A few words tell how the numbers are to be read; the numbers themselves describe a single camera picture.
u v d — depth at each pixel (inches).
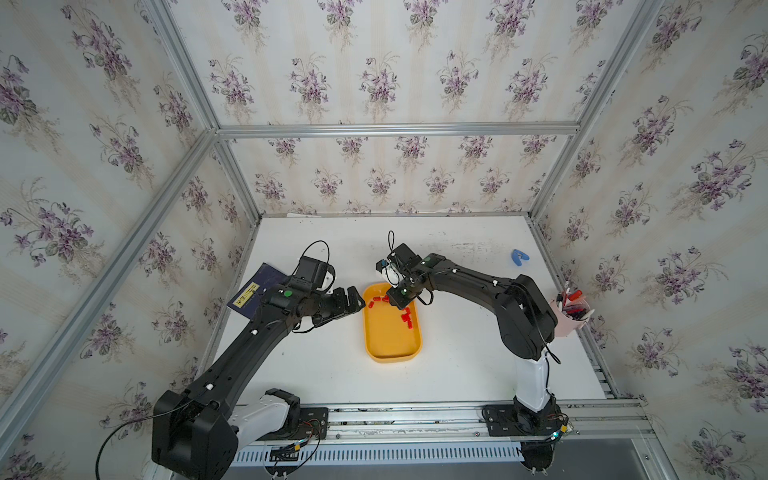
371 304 37.5
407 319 35.7
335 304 27.2
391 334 33.9
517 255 42.2
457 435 28.6
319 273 24.7
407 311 36.6
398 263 29.4
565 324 32.3
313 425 28.4
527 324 19.8
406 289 30.6
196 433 14.7
